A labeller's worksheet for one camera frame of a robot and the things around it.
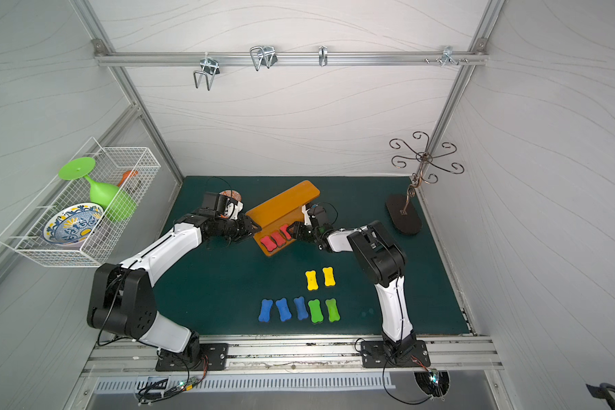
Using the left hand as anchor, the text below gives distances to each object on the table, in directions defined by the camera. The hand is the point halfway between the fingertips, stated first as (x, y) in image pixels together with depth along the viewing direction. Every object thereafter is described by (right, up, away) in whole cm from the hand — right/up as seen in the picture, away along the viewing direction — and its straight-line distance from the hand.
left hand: (259, 230), depth 86 cm
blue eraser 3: (+15, -25, -6) cm, 30 cm away
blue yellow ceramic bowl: (-41, +4, -24) cm, 48 cm away
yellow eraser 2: (+18, -18, +1) cm, 25 cm away
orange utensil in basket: (-40, +18, -8) cm, 45 cm away
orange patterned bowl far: (-16, +13, +21) cm, 30 cm away
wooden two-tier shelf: (+4, +5, +5) cm, 8 cm away
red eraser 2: (+5, -5, +12) cm, 14 cm away
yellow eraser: (+24, -17, +2) cm, 29 cm away
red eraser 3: (+7, -2, +14) cm, 16 cm away
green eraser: (+19, -26, -6) cm, 33 cm away
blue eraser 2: (+9, -25, -5) cm, 27 cm away
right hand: (+9, -1, +13) cm, 16 cm away
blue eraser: (+3, -25, -5) cm, 26 cm away
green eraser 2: (+25, -26, -6) cm, 37 cm away
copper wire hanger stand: (+59, +2, +17) cm, 61 cm away
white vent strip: (-1, -41, -16) cm, 44 cm away
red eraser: (+1, -6, +10) cm, 11 cm away
